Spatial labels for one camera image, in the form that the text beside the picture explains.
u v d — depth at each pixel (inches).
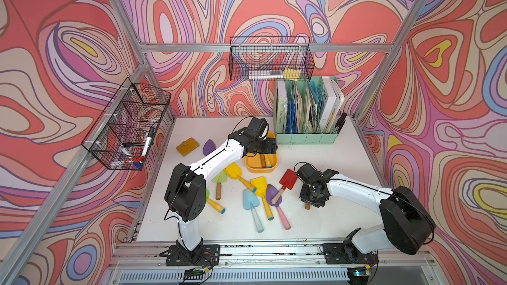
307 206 32.7
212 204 33.6
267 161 38.5
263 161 38.8
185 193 18.6
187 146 42.0
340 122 46.7
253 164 37.7
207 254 28.5
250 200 34.2
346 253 26.2
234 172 37.7
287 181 36.6
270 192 35.1
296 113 38.3
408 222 16.9
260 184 35.8
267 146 30.3
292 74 35.8
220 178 36.7
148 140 27.2
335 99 36.7
